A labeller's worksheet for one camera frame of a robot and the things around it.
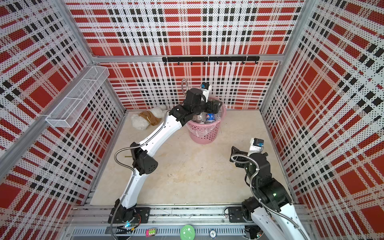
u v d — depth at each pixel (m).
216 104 0.72
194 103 0.63
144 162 0.60
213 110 0.72
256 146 0.57
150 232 0.67
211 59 0.89
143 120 1.05
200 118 0.86
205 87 0.69
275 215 0.43
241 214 0.73
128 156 0.99
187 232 0.66
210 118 0.86
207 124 0.80
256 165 0.46
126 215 0.64
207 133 0.83
